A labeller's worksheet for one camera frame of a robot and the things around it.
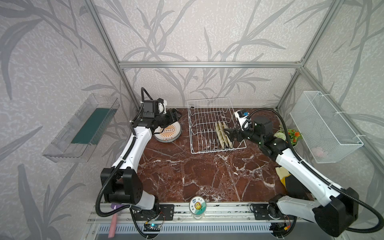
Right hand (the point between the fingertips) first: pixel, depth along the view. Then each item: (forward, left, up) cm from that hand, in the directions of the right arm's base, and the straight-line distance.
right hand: (231, 124), depth 76 cm
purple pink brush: (-42, +58, -25) cm, 76 cm away
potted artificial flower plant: (-2, -36, -10) cm, 37 cm away
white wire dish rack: (+25, +11, -25) cm, 37 cm away
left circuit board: (-41, +40, -28) cm, 64 cm away
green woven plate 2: (-5, +4, -1) cm, 7 cm away
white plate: (+11, +38, -24) cm, 47 cm away
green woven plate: (+5, +6, -11) cm, 14 cm away
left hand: (+6, +28, 0) cm, 28 cm away
